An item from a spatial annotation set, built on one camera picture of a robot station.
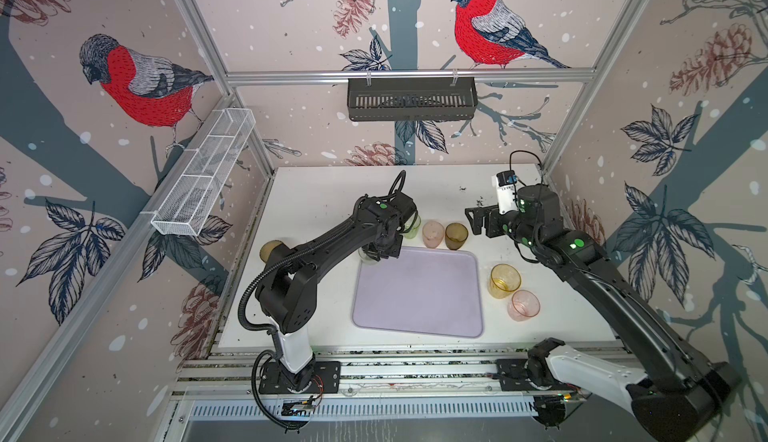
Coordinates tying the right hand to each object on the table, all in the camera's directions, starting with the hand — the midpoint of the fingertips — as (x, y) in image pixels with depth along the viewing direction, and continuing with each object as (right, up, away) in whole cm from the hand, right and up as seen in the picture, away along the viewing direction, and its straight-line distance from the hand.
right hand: (479, 209), depth 73 cm
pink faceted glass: (+16, -28, +11) cm, 34 cm away
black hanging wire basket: (-15, +38, +31) cm, 51 cm away
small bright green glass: (-17, -4, -2) cm, 18 cm away
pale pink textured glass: (-8, -10, +25) cm, 28 cm away
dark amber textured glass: (-1, -10, +21) cm, 23 cm away
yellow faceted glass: (+12, -22, +15) cm, 29 cm away
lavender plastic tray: (-11, -26, +15) cm, 32 cm away
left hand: (-24, -13, +10) cm, 29 cm away
